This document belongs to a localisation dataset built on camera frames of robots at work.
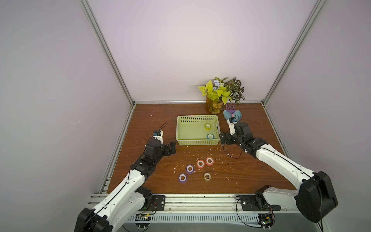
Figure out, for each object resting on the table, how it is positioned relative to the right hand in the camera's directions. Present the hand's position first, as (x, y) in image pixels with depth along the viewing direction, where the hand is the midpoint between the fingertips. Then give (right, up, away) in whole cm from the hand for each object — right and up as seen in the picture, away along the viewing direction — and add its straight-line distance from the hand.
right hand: (227, 130), depth 84 cm
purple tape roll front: (-27, -27, -3) cm, 38 cm away
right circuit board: (+16, -42, -14) cm, 47 cm away
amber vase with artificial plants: (-3, +24, +8) cm, 26 cm away
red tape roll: (-10, -19, +3) cm, 22 cm away
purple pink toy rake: (+11, +12, +30) cm, 34 cm away
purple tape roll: (-22, -23, +1) cm, 32 cm away
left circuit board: (-47, -45, -12) cm, 66 cm away
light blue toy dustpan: (+16, +9, +29) cm, 35 cm away
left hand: (-34, -6, -2) cm, 34 cm away
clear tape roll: (-12, -26, -3) cm, 29 cm away
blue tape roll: (-8, -5, +14) cm, 17 cm away
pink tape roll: (-16, -21, +3) cm, 26 cm away
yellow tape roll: (-9, +1, +19) cm, 21 cm away
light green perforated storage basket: (-16, -2, +21) cm, 26 cm away
